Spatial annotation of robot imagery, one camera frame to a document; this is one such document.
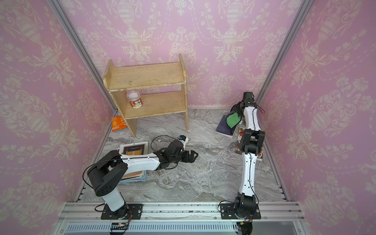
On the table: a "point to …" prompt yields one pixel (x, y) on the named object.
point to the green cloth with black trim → (233, 119)
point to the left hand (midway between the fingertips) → (193, 155)
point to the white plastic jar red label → (135, 99)
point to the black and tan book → (133, 149)
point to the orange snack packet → (118, 122)
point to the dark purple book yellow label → (223, 128)
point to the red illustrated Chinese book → (238, 143)
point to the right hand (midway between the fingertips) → (238, 108)
